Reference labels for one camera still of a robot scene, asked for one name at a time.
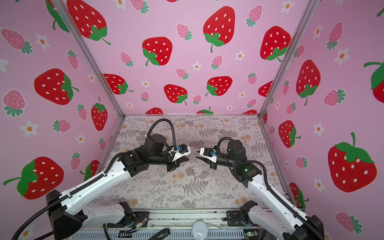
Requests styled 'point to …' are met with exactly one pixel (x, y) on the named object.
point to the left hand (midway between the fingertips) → (187, 157)
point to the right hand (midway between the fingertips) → (198, 152)
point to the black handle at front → (161, 234)
